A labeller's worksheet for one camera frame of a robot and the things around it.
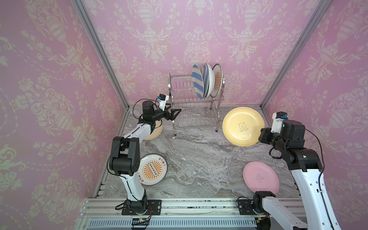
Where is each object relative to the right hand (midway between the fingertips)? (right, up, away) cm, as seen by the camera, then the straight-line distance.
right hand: (263, 128), depth 69 cm
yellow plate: (-9, +1, +4) cm, 10 cm away
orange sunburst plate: (-58, -26, +18) cm, 66 cm away
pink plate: (+6, -29, +16) cm, 34 cm away
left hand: (-43, +12, +19) cm, 49 cm away
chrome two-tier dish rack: (-30, +10, +47) cm, 57 cm away
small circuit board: (-61, -48, +4) cm, 78 cm away
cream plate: (-59, -4, +34) cm, 68 cm away
